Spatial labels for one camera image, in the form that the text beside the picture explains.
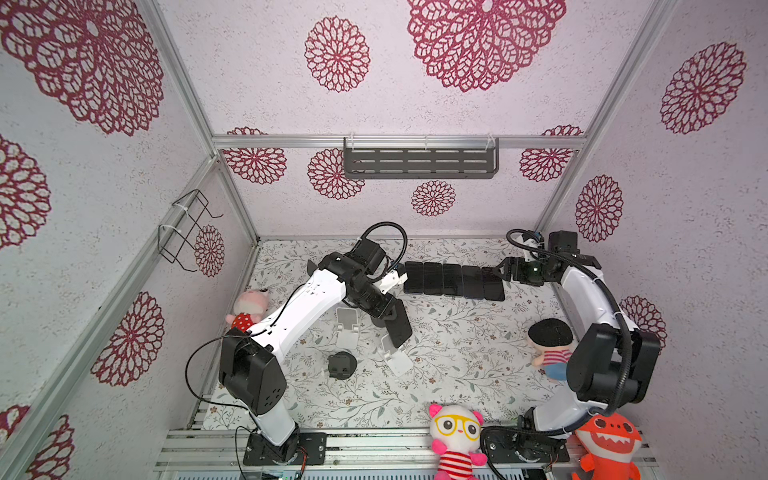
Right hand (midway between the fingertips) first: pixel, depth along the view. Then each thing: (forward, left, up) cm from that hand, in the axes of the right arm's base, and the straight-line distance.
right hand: (507, 267), depth 88 cm
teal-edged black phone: (+11, +12, -21) cm, 27 cm away
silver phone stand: (-15, +48, -15) cm, 52 cm away
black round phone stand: (-26, +48, -13) cm, 56 cm away
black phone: (+11, +26, -21) cm, 35 cm away
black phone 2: (+9, +19, -18) cm, 28 cm away
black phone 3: (+7, -1, -18) cm, 19 cm away
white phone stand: (-22, +32, -17) cm, 42 cm away
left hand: (-19, +34, 0) cm, 39 cm away
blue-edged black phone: (+10, +5, -20) cm, 23 cm away
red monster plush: (-43, -17, -11) cm, 47 cm away
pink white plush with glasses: (-42, +18, -11) cm, 47 cm away
